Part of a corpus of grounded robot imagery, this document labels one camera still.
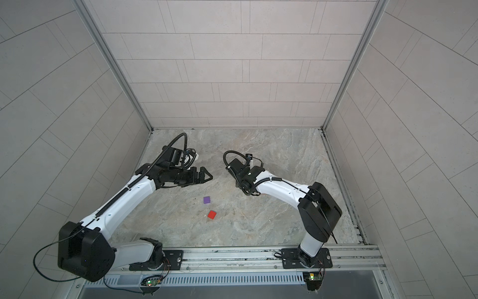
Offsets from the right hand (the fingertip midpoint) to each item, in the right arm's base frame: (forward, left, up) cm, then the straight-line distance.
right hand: (243, 181), depth 87 cm
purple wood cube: (-5, +18, -6) cm, 20 cm away
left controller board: (-36, +33, -2) cm, 49 cm away
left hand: (-2, +14, +10) cm, 17 cm away
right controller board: (-38, -24, -8) cm, 46 cm away
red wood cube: (-12, +15, -6) cm, 20 cm away
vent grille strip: (-36, +18, -7) cm, 40 cm away
